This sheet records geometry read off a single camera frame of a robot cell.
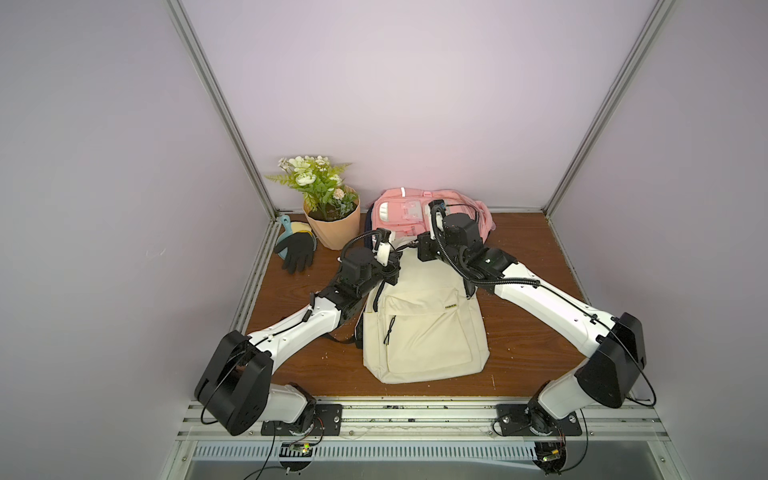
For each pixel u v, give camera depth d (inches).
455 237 22.4
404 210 44.5
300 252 42.0
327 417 29.2
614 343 16.4
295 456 28.4
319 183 35.9
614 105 34.0
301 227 44.0
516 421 28.6
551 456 27.9
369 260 24.4
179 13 27.7
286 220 45.4
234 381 16.4
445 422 29.2
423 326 32.8
